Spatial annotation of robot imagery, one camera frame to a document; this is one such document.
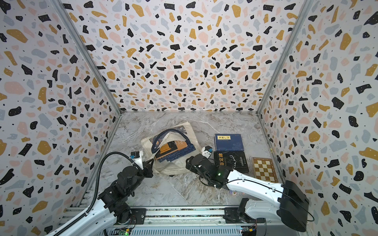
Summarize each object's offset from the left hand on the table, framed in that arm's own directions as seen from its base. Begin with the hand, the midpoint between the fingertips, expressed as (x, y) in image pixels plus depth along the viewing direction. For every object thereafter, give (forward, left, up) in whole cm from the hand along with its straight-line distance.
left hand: (155, 159), depth 78 cm
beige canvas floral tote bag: (+13, -13, +7) cm, 20 cm away
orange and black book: (+11, -6, -6) cm, 14 cm away
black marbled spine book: (+6, -47, -13) cm, 49 cm away
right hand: (-2, -18, 0) cm, 18 cm away
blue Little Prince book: (+14, -18, -12) cm, 26 cm away
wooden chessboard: (-1, -62, -12) cm, 63 cm away
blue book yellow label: (+19, -44, -13) cm, 49 cm away
